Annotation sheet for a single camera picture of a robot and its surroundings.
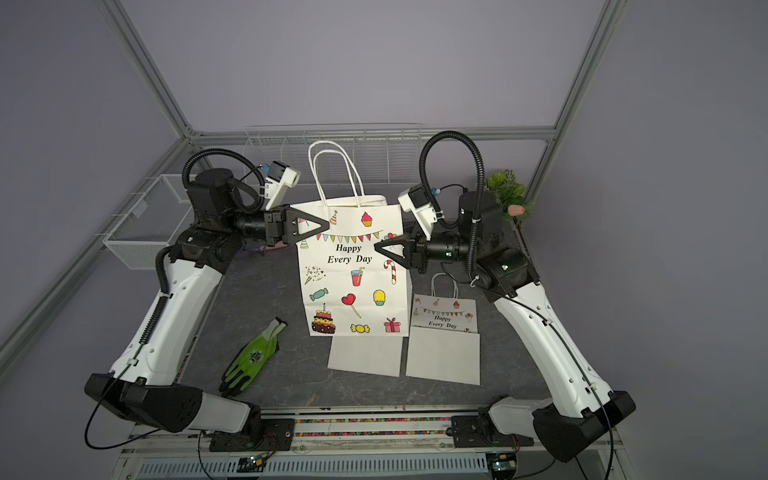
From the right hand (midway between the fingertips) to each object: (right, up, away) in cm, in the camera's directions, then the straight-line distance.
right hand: (379, 242), depth 57 cm
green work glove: (-37, -33, +28) cm, 57 cm away
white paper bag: (-2, -32, +28) cm, 42 cm away
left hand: (-9, +2, -2) cm, 10 cm away
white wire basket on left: (-59, +9, +20) cm, 63 cm away
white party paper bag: (+17, -29, +30) cm, 45 cm away
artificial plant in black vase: (+39, +17, +37) cm, 57 cm away
